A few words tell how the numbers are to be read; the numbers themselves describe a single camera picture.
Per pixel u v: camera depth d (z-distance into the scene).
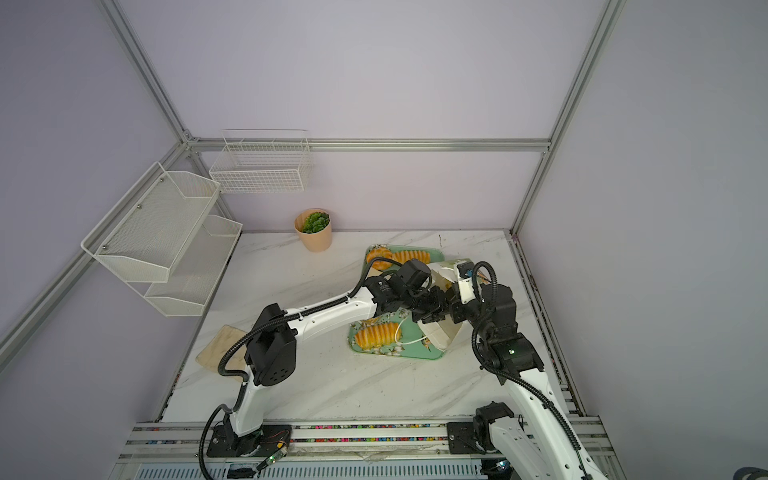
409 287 0.65
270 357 0.51
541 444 0.44
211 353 0.88
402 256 1.07
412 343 0.79
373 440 0.75
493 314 0.52
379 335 0.88
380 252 1.11
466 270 0.61
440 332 0.82
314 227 1.08
